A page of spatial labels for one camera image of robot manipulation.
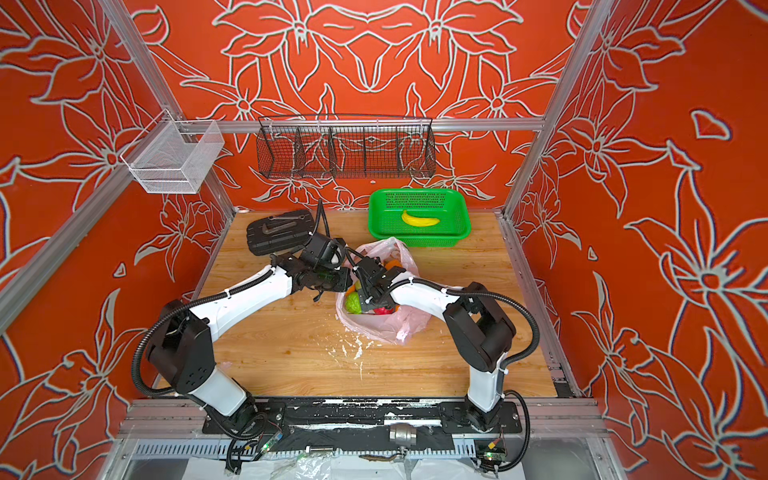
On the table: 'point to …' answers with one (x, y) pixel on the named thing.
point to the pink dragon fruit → (383, 311)
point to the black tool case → (279, 232)
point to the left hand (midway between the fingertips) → (353, 278)
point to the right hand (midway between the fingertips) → (374, 297)
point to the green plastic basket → (450, 205)
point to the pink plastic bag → (398, 325)
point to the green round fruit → (353, 304)
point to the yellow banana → (419, 221)
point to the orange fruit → (393, 263)
